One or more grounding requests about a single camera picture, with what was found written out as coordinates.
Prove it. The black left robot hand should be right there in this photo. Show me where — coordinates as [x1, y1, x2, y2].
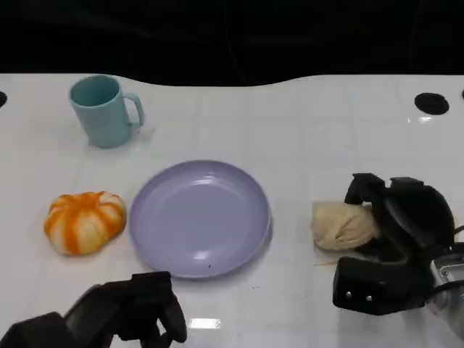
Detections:
[63, 270, 189, 348]

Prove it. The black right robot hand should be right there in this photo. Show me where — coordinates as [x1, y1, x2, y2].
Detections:
[332, 172, 457, 317]

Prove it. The beige towel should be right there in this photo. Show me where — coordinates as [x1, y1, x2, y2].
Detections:
[310, 201, 384, 252]

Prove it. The lilac plate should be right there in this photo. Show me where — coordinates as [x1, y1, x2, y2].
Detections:
[129, 159, 273, 279]

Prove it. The pale green mug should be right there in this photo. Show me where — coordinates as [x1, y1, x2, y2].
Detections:
[68, 74, 146, 149]

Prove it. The black backdrop cloth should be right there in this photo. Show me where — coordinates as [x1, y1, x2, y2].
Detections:
[0, 0, 464, 87]

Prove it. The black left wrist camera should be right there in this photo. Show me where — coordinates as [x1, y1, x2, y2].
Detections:
[0, 312, 68, 348]

